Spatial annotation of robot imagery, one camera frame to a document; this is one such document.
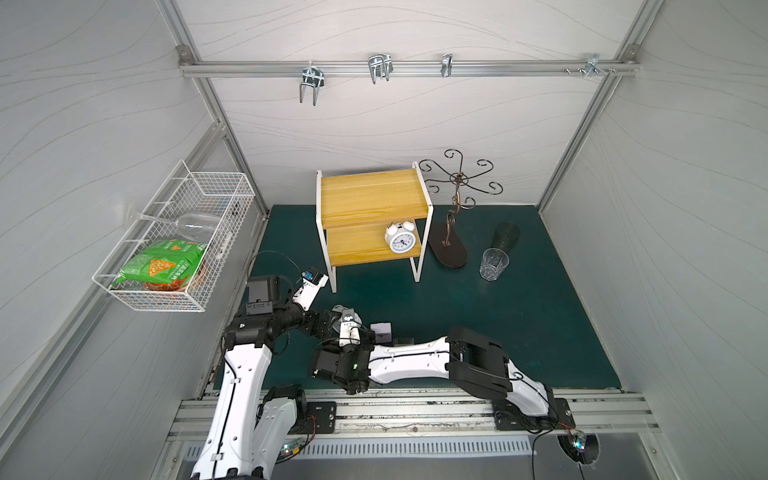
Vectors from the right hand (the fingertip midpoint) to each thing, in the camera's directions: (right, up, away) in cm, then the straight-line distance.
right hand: (341, 335), depth 83 cm
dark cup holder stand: (+33, +26, +25) cm, 49 cm away
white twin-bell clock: (+3, +9, -11) cm, 14 cm away
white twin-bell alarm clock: (+17, +28, 0) cm, 33 cm away
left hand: (-3, +10, -8) cm, 13 cm away
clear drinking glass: (+49, +19, +17) cm, 55 cm away
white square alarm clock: (+12, +1, 0) cm, 12 cm away
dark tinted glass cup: (+51, +28, +13) cm, 60 cm away
